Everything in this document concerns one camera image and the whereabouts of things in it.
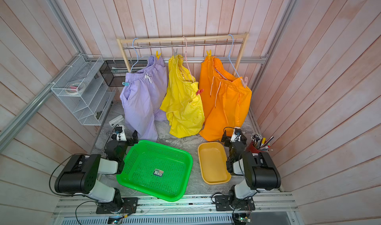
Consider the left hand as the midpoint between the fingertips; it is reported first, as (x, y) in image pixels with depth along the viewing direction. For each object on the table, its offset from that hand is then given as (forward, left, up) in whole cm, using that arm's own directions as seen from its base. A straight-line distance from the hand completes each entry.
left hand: (130, 130), depth 91 cm
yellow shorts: (+13, -34, +8) cm, 37 cm away
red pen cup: (-12, -73, 0) cm, 74 cm away
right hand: (0, -65, +1) cm, 65 cm away
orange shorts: (+12, -59, +16) cm, 62 cm away
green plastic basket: (-22, -19, -9) cm, 30 cm away
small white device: (+13, +15, -7) cm, 21 cm away
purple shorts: (+8, -12, +20) cm, 25 cm away
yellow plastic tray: (-15, -53, -15) cm, 57 cm away
